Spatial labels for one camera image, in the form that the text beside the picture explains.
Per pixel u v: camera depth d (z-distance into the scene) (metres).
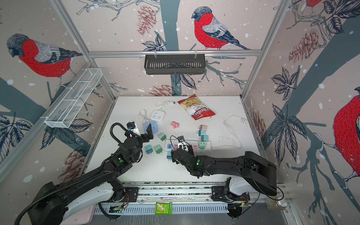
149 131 0.73
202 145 0.85
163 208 0.68
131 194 0.73
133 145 0.57
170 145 0.90
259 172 0.45
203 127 0.98
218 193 0.73
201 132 0.95
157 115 1.07
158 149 0.89
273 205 0.65
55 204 0.39
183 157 0.59
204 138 0.93
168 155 0.88
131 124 0.64
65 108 0.73
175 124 1.00
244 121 1.04
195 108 1.07
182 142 0.70
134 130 0.66
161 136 0.95
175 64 1.07
